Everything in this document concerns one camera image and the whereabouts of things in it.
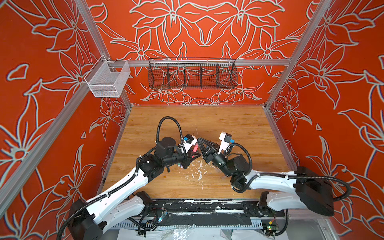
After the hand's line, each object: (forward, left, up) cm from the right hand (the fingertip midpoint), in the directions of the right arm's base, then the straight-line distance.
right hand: (193, 144), depth 64 cm
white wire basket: (+48, +55, +2) cm, 73 cm away
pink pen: (-1, -1, -2) cm, 2 cm away
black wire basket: (+54, -1, +1) cm, 54 cm away
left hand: (+1, -2, -6) cm, 7 cm away
